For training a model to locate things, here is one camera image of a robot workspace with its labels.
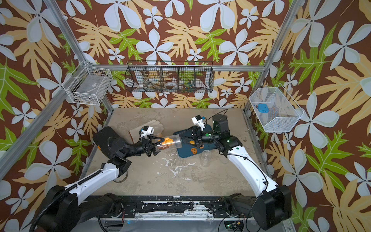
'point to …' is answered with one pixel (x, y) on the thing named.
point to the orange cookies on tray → (193, 150)
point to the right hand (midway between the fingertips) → (182, 139)
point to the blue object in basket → (263, 108)
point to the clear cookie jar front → (170, 142)
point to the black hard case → (101, 138)
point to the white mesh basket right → (276, 109)
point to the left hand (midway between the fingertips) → (164, 143)
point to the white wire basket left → (87, 84)
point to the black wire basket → (170, 76)
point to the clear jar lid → (223, 160)
